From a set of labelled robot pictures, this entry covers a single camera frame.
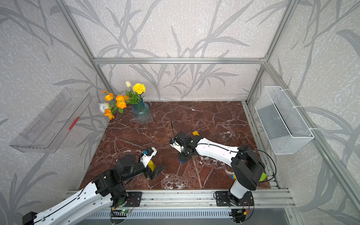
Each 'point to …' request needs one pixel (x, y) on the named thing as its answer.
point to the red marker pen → (73, 123)
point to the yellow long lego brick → (195, 133)
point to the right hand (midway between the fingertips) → (182, 154)
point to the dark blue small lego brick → (181, 161)
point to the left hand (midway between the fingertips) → (160, 162)
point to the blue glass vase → (141, 113)
